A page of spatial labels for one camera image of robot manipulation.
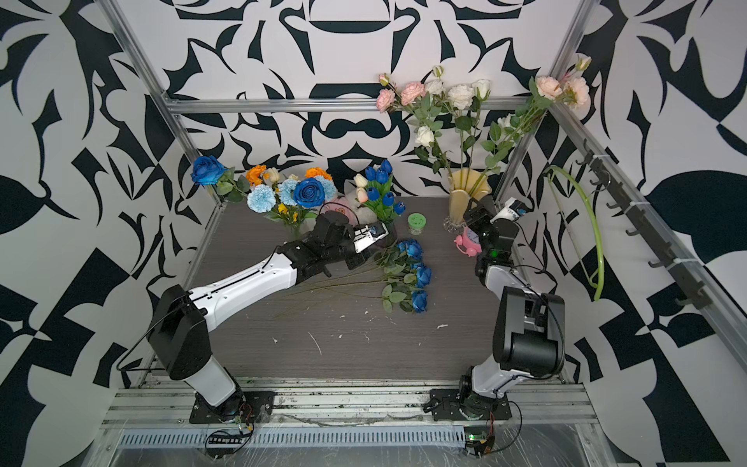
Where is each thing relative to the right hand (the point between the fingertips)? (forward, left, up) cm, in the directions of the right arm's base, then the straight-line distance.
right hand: (480, 200), depth 87 cm
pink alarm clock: (+1, -1, -22) cm, 22 cm away
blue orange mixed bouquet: (-10, +53, +12) cm, 55 cm away
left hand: (-11, +33, -1) cm, 35 cm away
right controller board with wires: (-56, +7, -24) cm, 62 cm away
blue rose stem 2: (-13, +24, -21) cm, 34 cm away
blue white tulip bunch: (-4, +32, +7) cm, 33 cm away
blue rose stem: (-21, +22, -21) cm, 37 cm away
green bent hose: (-27, -20, +1) cm, 34 cm away
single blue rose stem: (-6, +21, -16) cm, 27 cm away
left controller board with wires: (-57, +70, -26) cm, 94 cm away
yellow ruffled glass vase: (+14, +1, -7) cm, 15 cm away
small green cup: (+8, +16, -19) cm, 26 cm away
